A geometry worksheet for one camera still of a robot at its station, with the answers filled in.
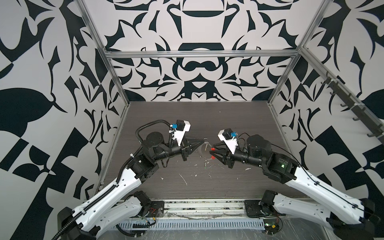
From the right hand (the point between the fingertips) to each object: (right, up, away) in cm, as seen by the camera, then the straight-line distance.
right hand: (213, 149), depth 62 cm
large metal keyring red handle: (-3, +1, -1) cm, 3 cm away
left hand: (-4, +5, -3) cm, 7 cm away
